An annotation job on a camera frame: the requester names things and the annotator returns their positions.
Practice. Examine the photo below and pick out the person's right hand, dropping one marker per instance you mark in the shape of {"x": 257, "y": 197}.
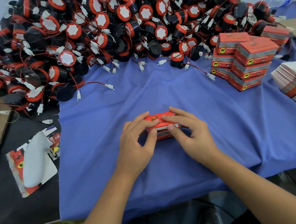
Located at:
{"x": 196, "y": 139}

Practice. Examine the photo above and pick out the person's right forearm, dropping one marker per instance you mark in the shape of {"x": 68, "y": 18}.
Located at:
{"x": 271, "y": 192}

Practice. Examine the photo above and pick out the pile of black red buzzers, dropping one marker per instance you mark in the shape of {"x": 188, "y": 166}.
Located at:
{"x": 112, "y": 21}

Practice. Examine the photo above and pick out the person's left hand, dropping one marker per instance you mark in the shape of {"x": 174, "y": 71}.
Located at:
{"x": 132, "y": 154}

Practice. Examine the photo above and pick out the blue table cloth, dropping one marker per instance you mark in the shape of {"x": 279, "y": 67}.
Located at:
{"x": 262, "y": 132}

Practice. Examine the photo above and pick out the person's left forearm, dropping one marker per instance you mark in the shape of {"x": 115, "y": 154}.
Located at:
{"x": 95, "y": 223}

